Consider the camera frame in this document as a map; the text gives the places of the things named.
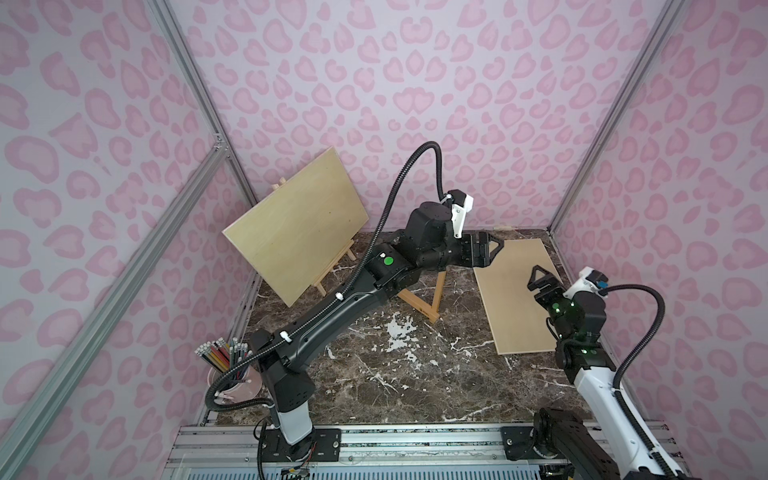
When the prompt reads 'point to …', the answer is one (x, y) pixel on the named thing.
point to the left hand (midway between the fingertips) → (496, 246)
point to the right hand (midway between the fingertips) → (543, 275)
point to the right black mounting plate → (517, 443)
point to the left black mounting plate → (324, 445)
